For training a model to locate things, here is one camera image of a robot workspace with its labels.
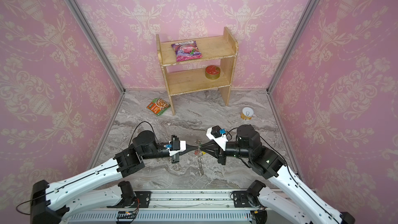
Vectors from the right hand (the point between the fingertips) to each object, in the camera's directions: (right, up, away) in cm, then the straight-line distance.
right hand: (203, 146), depth 61 cm
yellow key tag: (0, -2, -1) cm, 2 cm away
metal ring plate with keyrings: (-1, -8, -2) cm, 8 cm away
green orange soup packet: (-31, +16, +48) cm, 60 cm away
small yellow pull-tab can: (+28, +11, +39) cm, 49 cm away
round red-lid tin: (+6, +37, +36) cm, 52 cm away
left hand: (-3, 0, -1) cm, 3 cm away
